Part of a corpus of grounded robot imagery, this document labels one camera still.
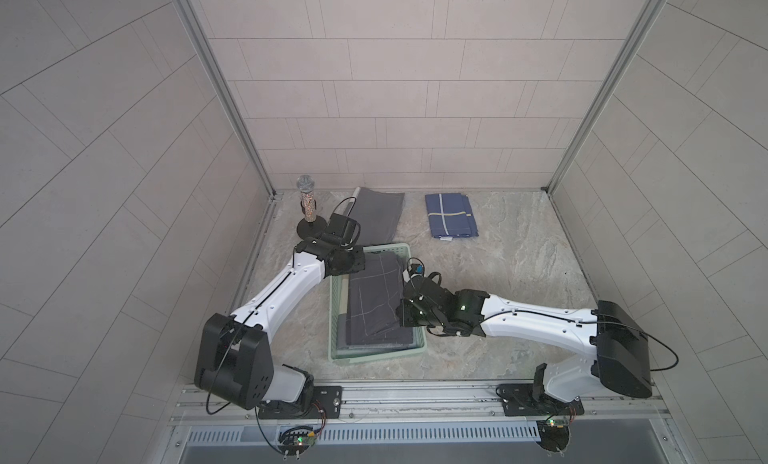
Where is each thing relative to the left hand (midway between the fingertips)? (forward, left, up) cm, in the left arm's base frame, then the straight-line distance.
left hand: (363, 258), depth 85 cm
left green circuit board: (-42, +12, -9) cm, 44 cm away
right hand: (-17, -9, -1) cm, 19 cm away
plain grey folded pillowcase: (+26, -2, -11) cm, 28 cm away
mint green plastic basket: (-9, +8, -12) cm, 17 cm away
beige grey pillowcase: (-20, +5, -8) cm, 22 cm away
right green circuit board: (-41, -44, -6) cm, 60 cm away
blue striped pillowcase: (+24, -30, -9) cm, 39 cm away
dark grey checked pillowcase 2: (-21, -5, -2) cm, 21 cm away
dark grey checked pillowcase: (-11, -3, -1) cm, 12 cm away
